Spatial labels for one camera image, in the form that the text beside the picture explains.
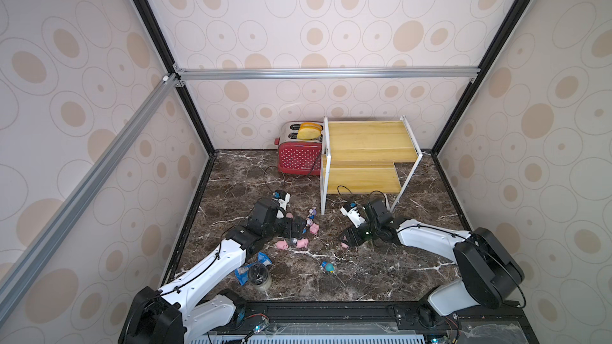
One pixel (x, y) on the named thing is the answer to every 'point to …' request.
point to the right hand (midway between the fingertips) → (343, 238)
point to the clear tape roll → (260, 276)
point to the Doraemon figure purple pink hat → (313, 211)
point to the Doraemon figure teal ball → (329, 267)
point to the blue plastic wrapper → (242, 272)
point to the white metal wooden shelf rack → (359, 157)
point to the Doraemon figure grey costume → (293, 242)
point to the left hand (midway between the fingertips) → (301, 219)
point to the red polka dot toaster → (297, 156)
